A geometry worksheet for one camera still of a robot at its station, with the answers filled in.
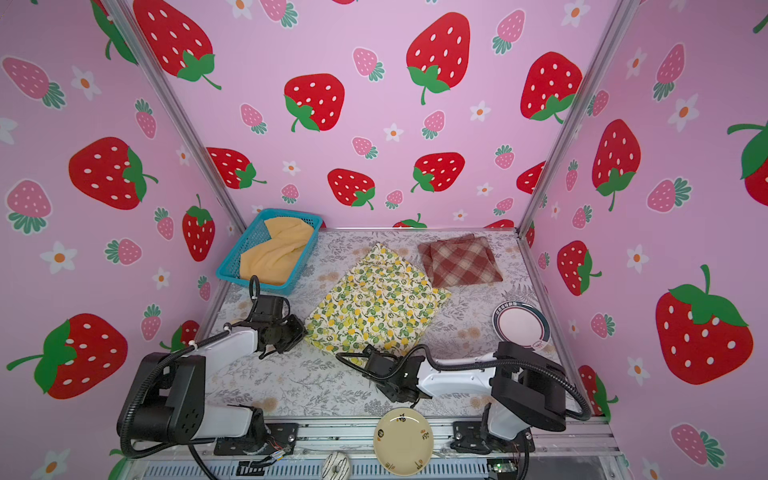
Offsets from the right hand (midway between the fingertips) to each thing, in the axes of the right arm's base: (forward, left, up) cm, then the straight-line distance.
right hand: (387, 376), depth 84 cm
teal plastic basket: (+50, +34, +11) cm, 62 cm away
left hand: (+11, +27, +2) cm, 29 cm away
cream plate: (-15, -6, 0) cm, 17 cm away
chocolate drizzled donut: (-23, +9, +2) cm, 24 cm away
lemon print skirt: (+23, +5, +2) cm, 24 cm away
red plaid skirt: (+43, -21, +4) cm, 48 cm away
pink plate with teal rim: (+22, -41, 0) cm, 46 cm away
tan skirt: (+35, +47, +5) cm, 59 cm away
